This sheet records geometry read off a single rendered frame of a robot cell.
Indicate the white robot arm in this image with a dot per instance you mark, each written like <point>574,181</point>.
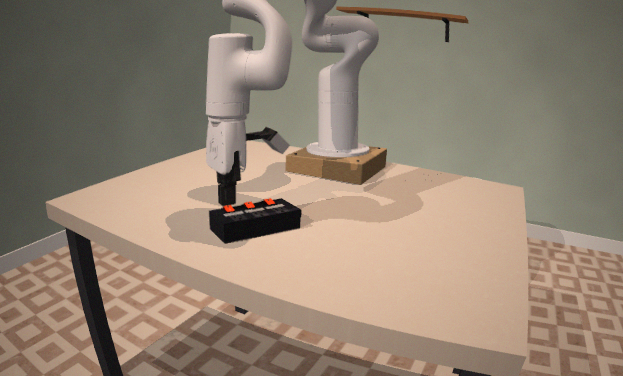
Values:
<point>234,69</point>

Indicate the black power strip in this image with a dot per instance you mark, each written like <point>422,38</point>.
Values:
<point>251,220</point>

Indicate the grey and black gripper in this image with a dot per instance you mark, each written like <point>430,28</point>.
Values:
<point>225,149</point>

